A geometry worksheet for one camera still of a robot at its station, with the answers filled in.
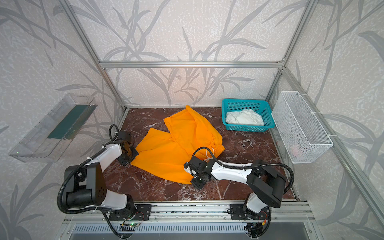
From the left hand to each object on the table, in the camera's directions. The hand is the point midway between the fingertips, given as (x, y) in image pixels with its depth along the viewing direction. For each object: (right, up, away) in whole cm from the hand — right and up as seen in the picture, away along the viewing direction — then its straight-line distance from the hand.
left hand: (135, 152), depth 91 cm
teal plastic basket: (+87, +30, +22) cm, 94 cm away
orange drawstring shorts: (+18, -2, 0) cm, 18 cm away
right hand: (+38, -13, -7) cm, 41 cm away
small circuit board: (+9, -30, -20) cm, 37 cm away
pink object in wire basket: (+89, +5, -16) cm, 90 cm away
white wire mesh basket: (+84, +12, -29) cm, 90 cm away
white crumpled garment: (+75, +23, +21) cm, 81 cm away
